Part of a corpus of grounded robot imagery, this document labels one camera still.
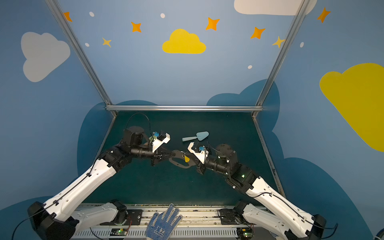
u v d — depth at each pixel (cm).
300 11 71
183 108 98
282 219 42
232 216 75
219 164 53
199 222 74
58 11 70
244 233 72
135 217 75
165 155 65
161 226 72
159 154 58
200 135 107
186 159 67
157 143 58
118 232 71
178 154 65
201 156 54
